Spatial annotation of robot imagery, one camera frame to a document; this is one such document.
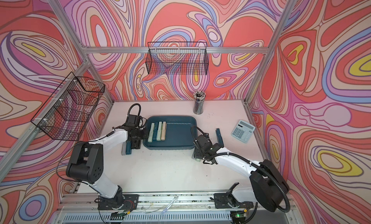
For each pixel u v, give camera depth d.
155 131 0.97
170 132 1.03
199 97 0.98
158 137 0.93
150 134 0.94
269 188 0.41
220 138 0.96
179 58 0.96
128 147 0.91
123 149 0.88
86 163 0.46
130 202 0.72
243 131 0.99
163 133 0.96
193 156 0.78
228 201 0.66
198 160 0.86
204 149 0.65
